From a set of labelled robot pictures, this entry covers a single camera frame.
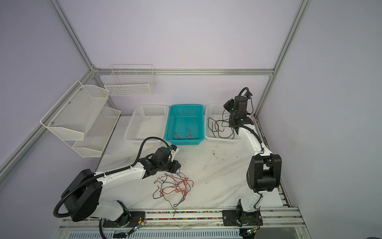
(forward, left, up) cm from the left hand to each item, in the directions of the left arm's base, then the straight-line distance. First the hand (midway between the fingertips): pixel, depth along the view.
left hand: (178, 166), depth 85 cm
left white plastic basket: (+42, +31, -7) cm, 53 cm away
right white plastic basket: (+28, -34, -5) cm, 45 cm away
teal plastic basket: (+39, -2, -7) cm, 39 cm away
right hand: (+30, -28, +26) cm, 49 cm away
